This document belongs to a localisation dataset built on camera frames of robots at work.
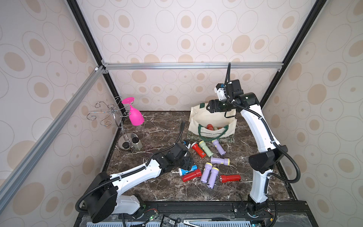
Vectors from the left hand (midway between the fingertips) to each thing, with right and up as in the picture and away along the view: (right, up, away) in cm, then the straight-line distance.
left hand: (193, 161), depth 79 cm
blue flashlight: (-7, -7, +4) cm, 11 cm away
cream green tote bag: (+19, +19, +4) cm, 27 cm away
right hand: (+14, +32, +1) cm, 35 cm away
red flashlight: (+14, +19, +25) cm, 34 cm away
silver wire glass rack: (-60, +31, +34) cm, 75 cm away
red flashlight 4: (+18, -11, +2) cm, 21 cm away
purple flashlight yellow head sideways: (+21, -2, +9) cm, 22 cm away
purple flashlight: (+17, +8, +18) cm, 26 cm away
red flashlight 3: (-1, -10, +4) cm, 11 cm away
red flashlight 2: (+2, +6, +16) cm, 17 cm away
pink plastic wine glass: (-35, +25, +6) cm, 43 cm away
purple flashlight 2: (+8, -8, +6) cm, 13 cm away
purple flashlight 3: (+12, -10, +2) cm, 16 cm away
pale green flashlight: (+7, +7, +17) cm, 20 cm away
